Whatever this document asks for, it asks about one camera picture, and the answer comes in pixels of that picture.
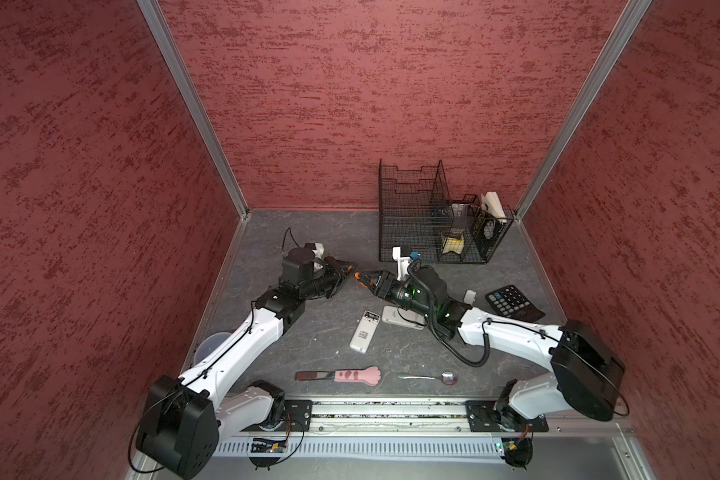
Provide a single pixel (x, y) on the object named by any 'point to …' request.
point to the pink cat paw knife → (370, 375)
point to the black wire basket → (415, 211)
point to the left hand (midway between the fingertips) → (359, 271)
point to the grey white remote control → (397, 315)
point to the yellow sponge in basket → (453, 245)
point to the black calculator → (510, 302)
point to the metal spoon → (447, 378)
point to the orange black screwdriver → (357, 276)
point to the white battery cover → (469, 296)
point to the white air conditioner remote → (365, 330)
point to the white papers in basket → (494, 204)
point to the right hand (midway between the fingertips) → (358, 284)
